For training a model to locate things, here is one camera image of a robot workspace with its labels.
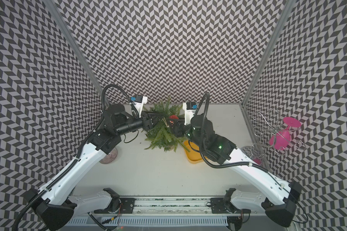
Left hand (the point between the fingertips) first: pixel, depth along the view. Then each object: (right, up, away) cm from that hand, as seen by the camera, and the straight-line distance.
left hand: (161, 117), depth 64 cm
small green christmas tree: (-1, -9, +4) cm, 10 cm away
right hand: (+5, -3, 0) cm, 6 cm away
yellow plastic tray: (+17, -24, +23) cm, 37 cm away
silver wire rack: (+51, -7, +2) cm, 51 cm away
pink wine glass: (+58, -11, +7) cm, 60 cm away
